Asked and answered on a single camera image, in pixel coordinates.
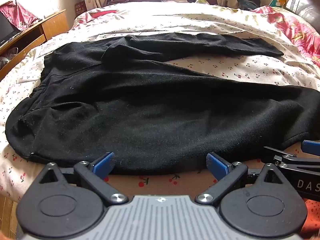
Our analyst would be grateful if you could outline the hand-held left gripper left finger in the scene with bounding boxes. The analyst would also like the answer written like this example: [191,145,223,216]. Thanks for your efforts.
[35,151,129,205]

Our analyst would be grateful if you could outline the pink floral quilt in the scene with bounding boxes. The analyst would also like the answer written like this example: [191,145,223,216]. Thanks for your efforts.
[250,5,320,68]

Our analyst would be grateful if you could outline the black pants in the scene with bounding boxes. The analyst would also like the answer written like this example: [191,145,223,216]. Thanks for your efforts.
[5,33,320,176]

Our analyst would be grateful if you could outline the red patterned cloth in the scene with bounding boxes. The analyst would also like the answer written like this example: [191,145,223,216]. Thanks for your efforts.
[0,1,41,28]

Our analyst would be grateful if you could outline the wooden bedside cabinet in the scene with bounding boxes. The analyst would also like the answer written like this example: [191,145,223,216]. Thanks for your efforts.
[0,9,69,80]

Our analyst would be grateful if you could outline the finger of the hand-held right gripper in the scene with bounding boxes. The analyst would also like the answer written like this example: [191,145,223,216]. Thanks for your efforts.
[302,140,320,153]
[264,146,298,158]

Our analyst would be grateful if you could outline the dark brown headboard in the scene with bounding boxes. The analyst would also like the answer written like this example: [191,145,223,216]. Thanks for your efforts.
[285,0,320,28]

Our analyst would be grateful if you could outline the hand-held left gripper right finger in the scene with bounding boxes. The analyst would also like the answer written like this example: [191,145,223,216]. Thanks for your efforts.
[196,152,288,204]

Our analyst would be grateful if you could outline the orange cloth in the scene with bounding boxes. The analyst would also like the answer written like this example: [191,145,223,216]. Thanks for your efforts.
[299,197,320,237]

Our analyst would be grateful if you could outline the cherry print bed sheet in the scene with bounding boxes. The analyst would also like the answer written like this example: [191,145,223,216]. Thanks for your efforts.
[0,1,320,202]

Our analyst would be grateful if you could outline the red wall calendar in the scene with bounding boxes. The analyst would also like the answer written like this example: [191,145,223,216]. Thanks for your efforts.
[74,2,87,14]

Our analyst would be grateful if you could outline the black monitor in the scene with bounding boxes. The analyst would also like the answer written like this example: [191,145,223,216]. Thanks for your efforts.
[0,11,22,51]

